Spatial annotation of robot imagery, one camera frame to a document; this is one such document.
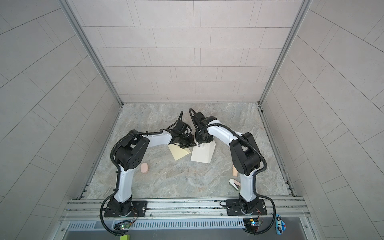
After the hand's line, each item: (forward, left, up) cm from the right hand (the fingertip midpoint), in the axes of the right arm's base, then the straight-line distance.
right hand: (200, 141), depth 92 cm
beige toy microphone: (-19, -18, -2) cm, 26 cm away
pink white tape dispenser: (-26, -16, -3) cm, 30 cm away
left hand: (+1, 0, -3) cm, 3 cm away
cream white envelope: (-5, -1, -4) cm, 7 cm away
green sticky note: (-44, +35, -1) cm, 56 cm away
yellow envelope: (-5, +14, -2) cm, 15 cm away
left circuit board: (-40, +37, 0) cm, 54 cm away
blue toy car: (-44, -33, -4) cm, 55 cm away
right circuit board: (-43, -21, -5) cm, 48 cm away
